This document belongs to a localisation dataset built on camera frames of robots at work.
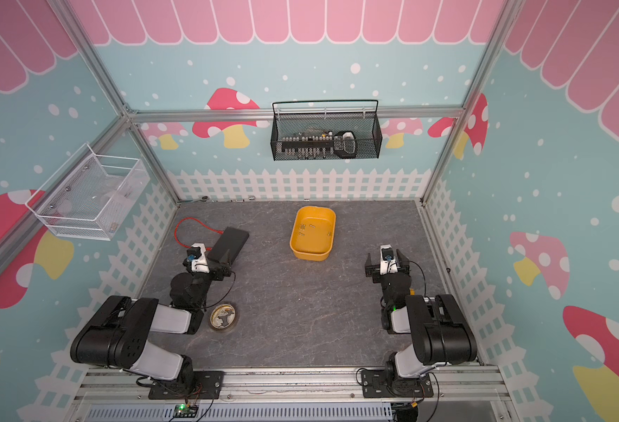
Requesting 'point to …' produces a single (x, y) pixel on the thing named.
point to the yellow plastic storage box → (312, 233)
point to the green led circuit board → (185, 411)
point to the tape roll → (222, 316)
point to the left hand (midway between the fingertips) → (218, 252)
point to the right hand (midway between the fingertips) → (385, 251)
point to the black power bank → (228, 246)
